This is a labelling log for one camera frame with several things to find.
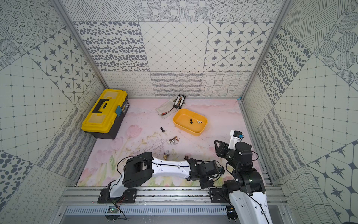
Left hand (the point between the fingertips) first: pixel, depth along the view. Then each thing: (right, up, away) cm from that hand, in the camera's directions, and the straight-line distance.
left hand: (213, 179), depth 78 cm
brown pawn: (-15, +10, +9) cm, 20 cm away
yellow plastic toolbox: (-67, +36, +11) cm, 77 cm away
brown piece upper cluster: (-26, +19, +18) cm, 37 cm away
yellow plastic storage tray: (-13, +31, +27) cm, 43 cm away
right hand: (+1, +22, -5) cm, 22 cm away
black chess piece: (-11, +30, +27) cm, 42 cm away
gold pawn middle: (-29, +10, +8) cm, 32 cm away
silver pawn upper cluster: (-24, +18, +16) cm, 34 cm away
